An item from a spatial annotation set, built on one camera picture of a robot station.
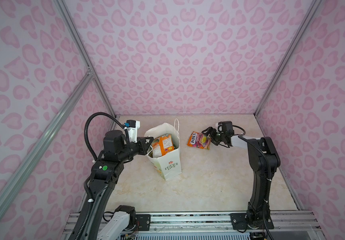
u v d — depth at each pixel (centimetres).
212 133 93
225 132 85
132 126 58
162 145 80
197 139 103
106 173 45
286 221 74
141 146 58
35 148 56
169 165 78
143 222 73
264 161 54
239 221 73
